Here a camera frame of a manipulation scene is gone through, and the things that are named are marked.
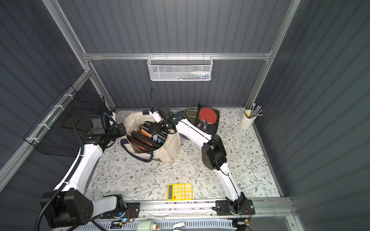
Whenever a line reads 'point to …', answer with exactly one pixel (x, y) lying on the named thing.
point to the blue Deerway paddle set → (153, 137)
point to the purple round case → (181, 112)
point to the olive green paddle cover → (191, 114)
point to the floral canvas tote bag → (148, 141)
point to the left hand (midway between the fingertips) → (125, 127)
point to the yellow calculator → (179, 191)
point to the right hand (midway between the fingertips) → (155, 126)
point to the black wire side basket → (55, 134)
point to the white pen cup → (246, 122)
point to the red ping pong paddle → (208, 114)
